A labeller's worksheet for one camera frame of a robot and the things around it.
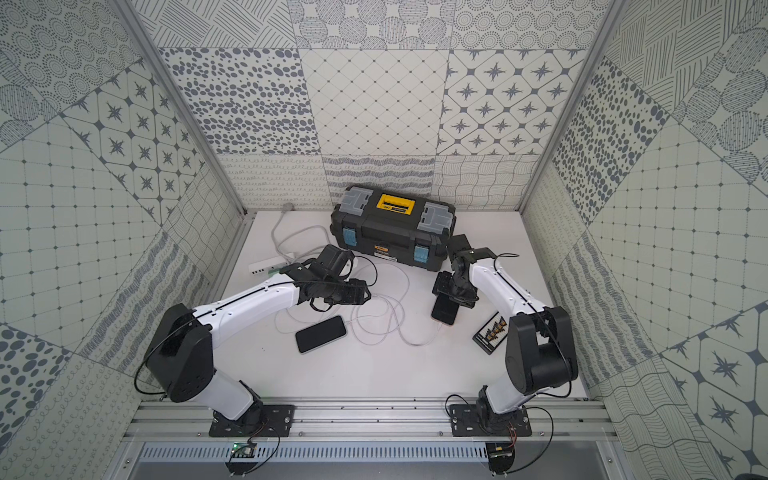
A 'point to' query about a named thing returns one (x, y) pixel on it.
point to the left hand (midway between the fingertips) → (359, 288)
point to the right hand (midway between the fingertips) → (449, 298)
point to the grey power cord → (289, 207)
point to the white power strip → (269, 266)
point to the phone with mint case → (320, 334)
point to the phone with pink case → (445, 309)
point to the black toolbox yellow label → (394, 225)
